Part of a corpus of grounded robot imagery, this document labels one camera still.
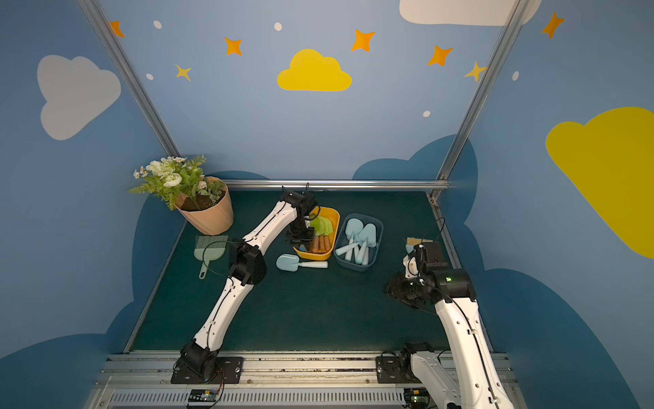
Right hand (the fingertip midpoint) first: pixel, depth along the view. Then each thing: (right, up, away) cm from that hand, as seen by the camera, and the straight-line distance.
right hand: (393, 289), depth 73 cm
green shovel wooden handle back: (-20, +17, +35) cm, 44 cm away
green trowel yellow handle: (-23, +18, +34) cm, 44 cm away
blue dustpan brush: (+16, +11, +31) cm, 37 cm away
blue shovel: (-8, +17, +32) cm, 37 cm away
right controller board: (+7, -32, 0) cm, 33 cm away
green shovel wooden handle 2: (-20, +10, +28) cm, 36 cm away
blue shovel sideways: (-34, +3, +25) cm, 42 cm away
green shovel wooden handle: (-25, +11, +24) cm, 36 cm away
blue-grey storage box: (-13, +11, +31) cm, 35 cm away
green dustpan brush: (-68, +8, +28) cm, 74 cm away
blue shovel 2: (-3, +14, +31) cm, 34 cm away
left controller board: (-55, -31, -1) cm, 63 cm away
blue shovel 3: (-7, +6, +21) cm, 23 cm away
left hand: (-28, +10, +26) cm, 39 cm away
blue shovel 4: (-14, +8, +23) cm, 28 cm away
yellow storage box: (-29, +8, +22) cm, 37 cm away
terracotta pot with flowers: (-70, +28, +28) cm, 80 cm away
